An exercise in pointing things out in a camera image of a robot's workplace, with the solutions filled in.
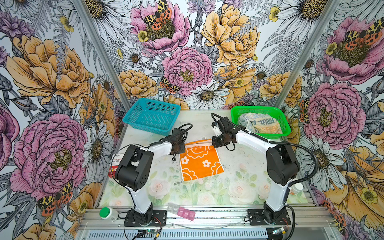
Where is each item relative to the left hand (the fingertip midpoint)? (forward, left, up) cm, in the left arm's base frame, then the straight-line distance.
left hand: (178, 151), depth 97 cm
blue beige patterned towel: (+18, -56, +7) cm, 59 cm away
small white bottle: (-26, -61, +7) cm, 67 cm away
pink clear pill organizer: (-34, -3, +1) cm, 34 cm away
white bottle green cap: (-35, +29, +8) cm, 46 cm away
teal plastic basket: (+33, +21, -2) cm, 39 cm away
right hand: (-1, -22, +6) cm, 23 cm away
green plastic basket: (+28, -73, +6) cm, 78 cm away
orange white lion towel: (-5, -14, -1) cm, 15 cm away
